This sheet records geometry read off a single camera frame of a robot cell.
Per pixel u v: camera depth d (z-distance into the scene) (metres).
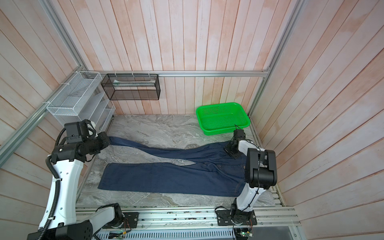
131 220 0.73
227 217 0.73
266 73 0.93
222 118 1.18
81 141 0.51
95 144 0.58
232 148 0.82
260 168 0.51
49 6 0.67
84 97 0.79
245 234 0.70
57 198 0.38
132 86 1.05
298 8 0.69
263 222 0.73
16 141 0.55
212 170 0.89
